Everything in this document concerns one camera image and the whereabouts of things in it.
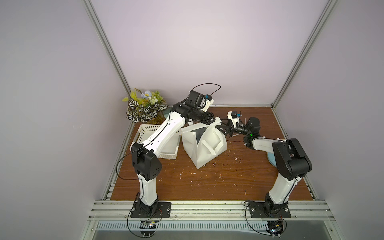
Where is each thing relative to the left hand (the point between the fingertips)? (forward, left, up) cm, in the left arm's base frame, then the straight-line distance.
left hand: (213, 117), depth 79 cm
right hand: (0, -3, -5) cm, 5 cm away
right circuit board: (-46, -29, -28) cm, 61 cm away
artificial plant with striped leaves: (+6, +39, +1) cm, 39 cm away
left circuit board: (-47, +33, -30) cm, 65 cm away
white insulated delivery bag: (-12, +5, -5) cm, 14 cm away
